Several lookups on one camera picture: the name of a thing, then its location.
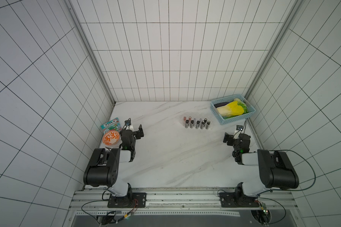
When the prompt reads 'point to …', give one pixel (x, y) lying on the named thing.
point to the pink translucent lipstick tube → (190, 118)
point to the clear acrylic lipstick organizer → (204, 124)
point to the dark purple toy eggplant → (217, 105)
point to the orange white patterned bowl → (112, 138)
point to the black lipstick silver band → (205, 120)
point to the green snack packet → (112, 125)
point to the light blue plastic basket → (251, 109)
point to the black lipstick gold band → (202, 124)
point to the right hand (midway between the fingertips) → (228, 131)
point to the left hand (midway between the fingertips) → (133, 128)
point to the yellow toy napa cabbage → (231, 109)
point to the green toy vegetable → (243, 105)
